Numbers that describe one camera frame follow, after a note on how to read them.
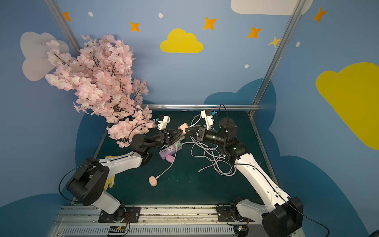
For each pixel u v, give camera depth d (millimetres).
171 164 880
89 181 447
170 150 957
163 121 689
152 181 841
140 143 604
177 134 662
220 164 926
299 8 703
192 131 648
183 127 662
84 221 743
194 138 623
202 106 1761
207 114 626
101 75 650
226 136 530
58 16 711
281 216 376
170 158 931
